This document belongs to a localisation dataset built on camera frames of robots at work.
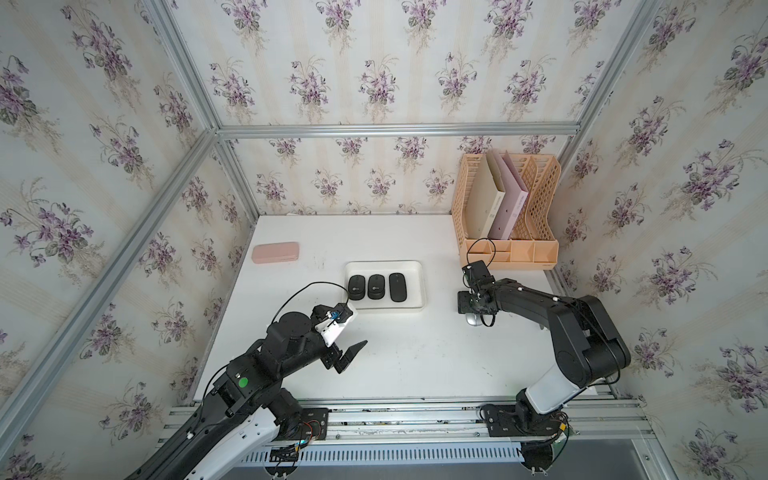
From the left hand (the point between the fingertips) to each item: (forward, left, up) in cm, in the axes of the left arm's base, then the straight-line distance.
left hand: (356, 329), depth 68 cm
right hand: (+17, -36, -21) cm, 45 cm away
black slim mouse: (+24, -11, -20) cm, 33 cm away
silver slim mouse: (+12, -35, -20) cm, 42 cm away
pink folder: (+38, -46, +8) cm, 60 cm away
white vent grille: (-22, -6, -22) cm, 31 cm away
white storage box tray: (+25, -18, -21) cm, 37 cm away
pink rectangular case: (+37, +32, -19) cm, 53 cm away
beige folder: (+49, -42, -1) cm, 65 cm away
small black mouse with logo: (+22, +2, -18) cm, 29 cm away
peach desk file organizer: (+36, -58, -12) cm, 69 cm away
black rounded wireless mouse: (+22, -4, -18) cm, 29 cm away
